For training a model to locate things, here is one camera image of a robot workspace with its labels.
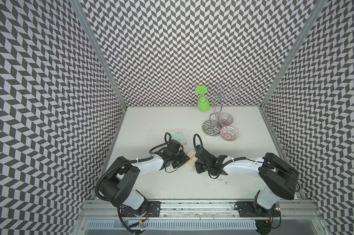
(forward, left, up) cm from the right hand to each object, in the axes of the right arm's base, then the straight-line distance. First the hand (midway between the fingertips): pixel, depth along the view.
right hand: (198, 166), depth 88 cm
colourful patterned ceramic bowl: (+23, -23, +1) cm, 32 cm away
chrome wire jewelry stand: (+27, -12, +2) cm, 30 cm away
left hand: (+2, +6, +3) cm, 7 cm away
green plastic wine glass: (+32, -4, +21) cm, 39 cm away
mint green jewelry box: (+19, +12, +3) cm, 23 cm away
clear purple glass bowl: (+35, -22, +3) cm, 41 cm away
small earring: (-9, -15, 0) cm, 18 cm away
